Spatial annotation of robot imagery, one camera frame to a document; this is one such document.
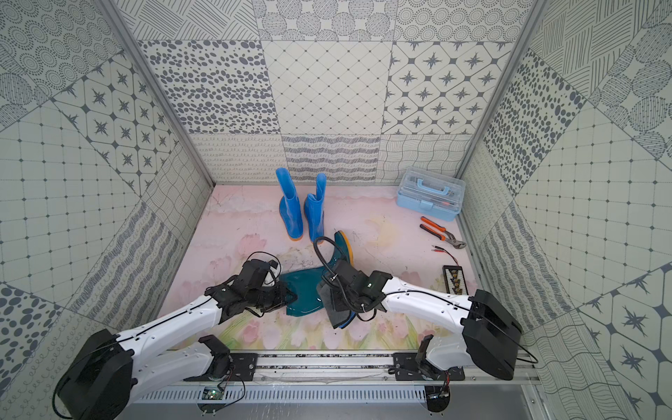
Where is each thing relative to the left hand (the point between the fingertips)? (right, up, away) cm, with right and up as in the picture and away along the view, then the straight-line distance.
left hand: (302, 301), depth 79 cm
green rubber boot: (0, +4, +5) cm, 6 cm away
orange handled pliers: (+52, +19, +25) cm, 61 cm away
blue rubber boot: (-5, +30, +6) cm, 31 cm away
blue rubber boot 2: (+3, +29, +5) cm, 29 cm away
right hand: (+11, -1, 0) cm, 11 cm away
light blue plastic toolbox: (+48, +35, +24) cm, 64 cm away
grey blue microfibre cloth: (+11, -4, -3) cm, 12 cm away
